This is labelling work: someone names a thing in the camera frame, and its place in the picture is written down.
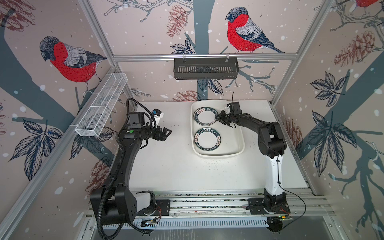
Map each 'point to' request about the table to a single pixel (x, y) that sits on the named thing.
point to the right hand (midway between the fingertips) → (215, 118)
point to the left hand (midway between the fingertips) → (163, 128)
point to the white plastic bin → (232, 143)
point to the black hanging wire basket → (206, 68)
